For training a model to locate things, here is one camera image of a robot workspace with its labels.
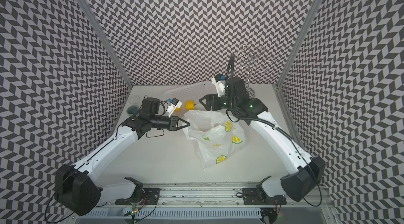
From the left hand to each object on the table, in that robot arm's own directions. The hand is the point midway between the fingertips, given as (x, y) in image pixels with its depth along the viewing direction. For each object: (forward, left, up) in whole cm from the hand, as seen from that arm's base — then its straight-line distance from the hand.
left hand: (188, 126), depth 72 cm
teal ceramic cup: (+21, +39, -17) cm, 48 cm away
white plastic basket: (+31, 0, -10) cm, 32 cm away
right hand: (+7, -9, +8) cm, 14 cm away
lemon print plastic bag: (-3, -13, -4) cm, 14 cm away
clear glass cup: (+28, +40, -15) cm, 51 cm away
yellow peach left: (+5, +3, +7) cm, 10 cm away
